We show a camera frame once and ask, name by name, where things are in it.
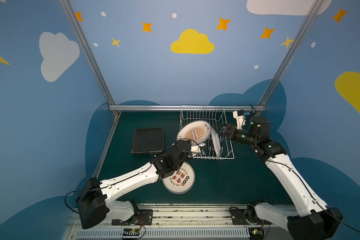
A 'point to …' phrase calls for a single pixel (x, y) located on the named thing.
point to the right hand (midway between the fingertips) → (219, 127)
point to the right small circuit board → (256, 233)
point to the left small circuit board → (131, 231)
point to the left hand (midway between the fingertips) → (186, 137)
